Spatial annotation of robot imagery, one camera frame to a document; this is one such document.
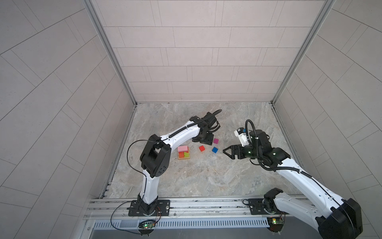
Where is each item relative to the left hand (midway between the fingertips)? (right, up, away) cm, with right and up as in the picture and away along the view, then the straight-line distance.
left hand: (210, 140), depth 88 cm
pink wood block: (-16, -4, -3) cm, 17 cm away
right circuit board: (+29, -35, -19) cm, 49 cm away
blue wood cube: (+3, -7, +3) cm, 8 cm away
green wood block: (-14, -9, -1) cm, 16 cm away
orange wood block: (-17, -8, -1) cm, 19 cm away
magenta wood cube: (+5, -2, +8) cm, 10 cm away
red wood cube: (-5, -6, +4) cm, 8 cm away
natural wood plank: (-15, -11, -1) cm, 19 cm away
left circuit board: (-30, -33, -23) cm, 50 cm away
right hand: (+9, -4, -12) cm, 15 cm away
